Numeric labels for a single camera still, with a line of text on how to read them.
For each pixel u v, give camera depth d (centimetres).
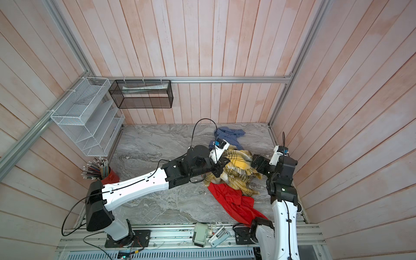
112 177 86
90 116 73
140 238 73
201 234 70
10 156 52
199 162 51
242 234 73
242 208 78
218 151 55
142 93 105
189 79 99
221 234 73
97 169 83
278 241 42
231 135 111
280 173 54
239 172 65
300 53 84
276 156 66
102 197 42
